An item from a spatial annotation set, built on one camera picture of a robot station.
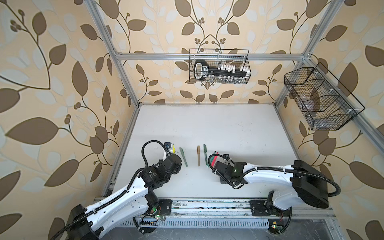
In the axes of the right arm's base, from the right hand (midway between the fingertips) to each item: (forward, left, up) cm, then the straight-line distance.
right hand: (224, 177), depth 84 cm
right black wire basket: (+22, -49, +34) cm, 64 cm away
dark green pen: (+17, +10, +1) cm, 19 cm away
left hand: (+8, +27, +13) cm, 31 cm away
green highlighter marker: (+2, +8, +22) cm, 23 cm away
